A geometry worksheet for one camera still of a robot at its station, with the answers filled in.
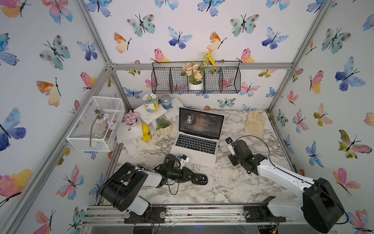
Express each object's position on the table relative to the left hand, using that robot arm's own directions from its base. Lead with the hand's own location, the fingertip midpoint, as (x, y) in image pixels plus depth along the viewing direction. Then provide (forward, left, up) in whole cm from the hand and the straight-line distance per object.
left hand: (197, 177), depth 82 cm
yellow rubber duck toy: (+27, +32, +2) cm, 42 cm away
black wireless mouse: (-1, -1, -1) cm, 2 cm away
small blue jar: (+44, +19, +17) cm, 51 cm away
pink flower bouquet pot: (+26, +36, +21) cm, 49 cm away
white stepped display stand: (+22, +36, +11) cm, 43 cm away
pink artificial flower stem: (+22, +49, +26) cm, 60 cm away
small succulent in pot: (+31, +21, +6) cm, 38 cm away
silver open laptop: (+30, -2, -5) cm, 30 cm away
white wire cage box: (+19, +51, +23) cm, 59 cm away
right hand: (+13, -23, +4) cm, 27 cm away
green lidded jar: (+34, +25, +24) cm, 49 cm away
